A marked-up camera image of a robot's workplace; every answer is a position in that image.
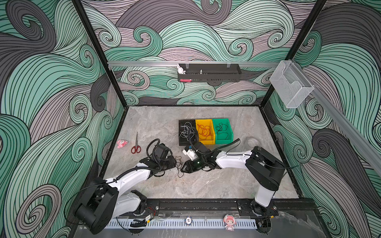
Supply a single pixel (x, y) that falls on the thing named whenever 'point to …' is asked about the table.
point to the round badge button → (188, 220)
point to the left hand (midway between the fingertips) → (174, 161)
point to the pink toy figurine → (121, 143)
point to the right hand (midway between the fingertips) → (183, 170)
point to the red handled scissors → (137, 148)
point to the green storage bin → (221, 139)
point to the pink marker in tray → (185, 80)
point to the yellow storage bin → (209, 122)
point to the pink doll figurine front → (229, 221)
